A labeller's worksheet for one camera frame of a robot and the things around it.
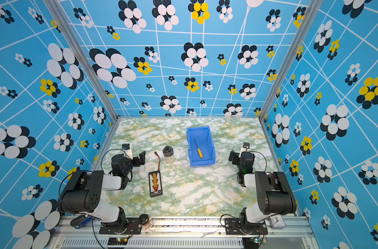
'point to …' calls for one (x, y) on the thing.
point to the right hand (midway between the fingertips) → (242, 151)
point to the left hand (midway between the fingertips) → (138, 151)
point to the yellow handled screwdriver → (199, 150)
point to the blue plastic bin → (201, 148)
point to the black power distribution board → (155, 184)
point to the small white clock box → (278, 221)
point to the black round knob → (143, 219)
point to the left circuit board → (117, 241)
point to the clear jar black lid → (168, 152)
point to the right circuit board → (251, 243)
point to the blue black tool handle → (80, 221)
